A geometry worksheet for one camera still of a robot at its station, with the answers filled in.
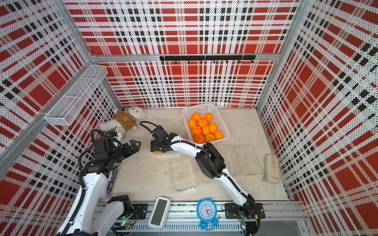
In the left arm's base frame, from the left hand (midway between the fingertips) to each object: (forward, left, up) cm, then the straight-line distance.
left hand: (137, 146), depth 79 cm
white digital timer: (-30, -15, -13) cm, 36 cm away
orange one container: (+19, -32, -13) cm, 40 cm away
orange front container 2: (+27, -37, -14) cm, 48 cm away
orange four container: (+15, -47, -12) cm, 51 cm away
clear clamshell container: (+27, -17, -17) cm, 36 cm away
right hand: (+6, -8, -12) cm, 16 cm away
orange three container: (+12, -41, -11) cm, 44 cm away
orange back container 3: (+31, -41, -12) cm, 53 cm away
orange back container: (+1, -9, -9) cm, 13 cm away
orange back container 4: (+12, -34, -12) cm, 38 cm away
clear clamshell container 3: (+1, -64, -20) cm, 67 cm away
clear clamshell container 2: (-9, -25, -17) cm, 32 cm away
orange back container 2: (+32, -32, -11) cm, 47 cm away
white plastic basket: (+38, -37, -11) cm, 54 cm away
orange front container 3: (+20, -39, -13) cm, 46 cm away
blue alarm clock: (-29, -38, -14) cm, 50 cm away
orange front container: (+26, -29, -12) cm, 41 cm away
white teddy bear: (+26, +20, -10) cm, 35 cm away
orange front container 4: (+21, -44, -12) cm, 50 cm away
